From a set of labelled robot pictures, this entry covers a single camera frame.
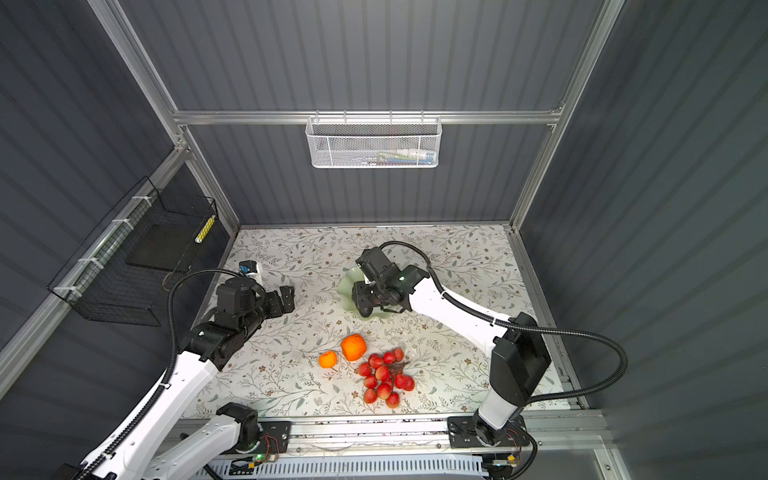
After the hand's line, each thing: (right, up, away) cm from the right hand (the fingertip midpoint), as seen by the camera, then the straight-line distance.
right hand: (360, 299), depth 80 cm
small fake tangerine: (-9, -17, +2) cm, 20 cm away
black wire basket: (-56, +10, -8) cm, 58 cm away
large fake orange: (-2, -14, +4) cm, 15 cm away
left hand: (-21, +2, -3) cm, 22 cm away
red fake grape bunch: (+7, -20, -1) cm, 21 cm away
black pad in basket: (-50, +14, -5) cm, 52 cm away
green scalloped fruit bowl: (-6, 0, +16) cm, 17 cm away
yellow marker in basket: (-43, +17, 0) cm, 47 cm away
